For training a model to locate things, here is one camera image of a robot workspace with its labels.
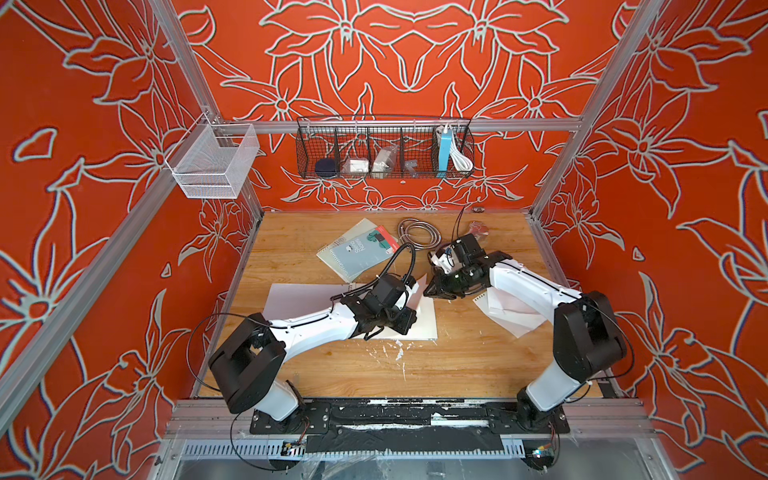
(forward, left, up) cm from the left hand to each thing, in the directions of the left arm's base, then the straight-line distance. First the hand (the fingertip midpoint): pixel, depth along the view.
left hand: (416, 317), depth 82 cm
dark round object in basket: (+43, +31, +19) cm, 56 cm away
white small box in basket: (+34, +20, +26) cm, 47 cm away
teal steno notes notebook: (+29, +18, -8) cm, 35 cm away
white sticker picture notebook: (+9, +42, -14) cm, 45 cm away
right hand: (+6, -1, +2) cm, 7 cm away
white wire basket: (+39, +67, +22) cm, 81 cm away
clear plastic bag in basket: (+40, +12, +24) cm, 48 cm away
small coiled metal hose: (+42, +2, -6) cm, 42 cm away
